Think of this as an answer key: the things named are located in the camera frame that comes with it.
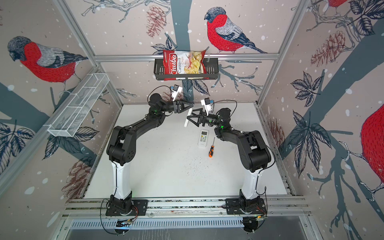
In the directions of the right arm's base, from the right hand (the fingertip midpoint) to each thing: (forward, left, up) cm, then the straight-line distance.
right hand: (186, 119), depth 81 cm
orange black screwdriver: (-6, -15, -23) cm, 28 cm away
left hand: (+3, -3, +7) cm, 8 cm away
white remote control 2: (+2, -9, -23) cm, 25 cm away
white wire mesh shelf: (-7, +57, +9) cm, 58 cm away
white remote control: (+1, -2, +6) cm, 6 cm away
